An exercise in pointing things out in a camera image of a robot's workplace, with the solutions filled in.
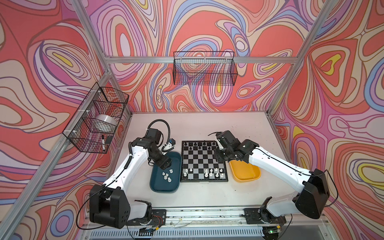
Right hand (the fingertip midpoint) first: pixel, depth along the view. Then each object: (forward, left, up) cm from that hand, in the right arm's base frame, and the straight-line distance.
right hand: (217, 158), depth 80 cm
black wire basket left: (+10, +60, +21) cm, 64 cm away
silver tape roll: (+14, +56, +20) cm, 61 cm away
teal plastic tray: (-7, +28, -11) cm, 31 cm away
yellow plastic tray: (-4, -16, -10) cm, 19 cm away
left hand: (+2, +29, -1) cm, 29 cm away
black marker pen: (+3, +57, +13) cm, 59 cm away
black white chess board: (+3, +10, -11) cm, 15 cm away
